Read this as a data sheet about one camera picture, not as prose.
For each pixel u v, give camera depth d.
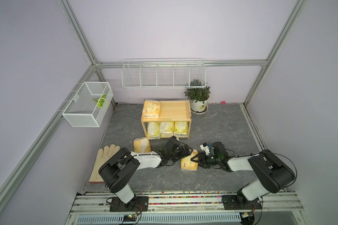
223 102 1.24
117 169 0.51
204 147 0.87
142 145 0.93
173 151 0.71
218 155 0.74
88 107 0.83
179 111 0.87
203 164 0.79
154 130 0.97
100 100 0.81
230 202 0.74
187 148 0.80
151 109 0.83
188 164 0.83
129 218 0.71
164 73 0.98
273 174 0.46
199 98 1.02
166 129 0.97
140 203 0.74
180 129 0.96
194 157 0.85
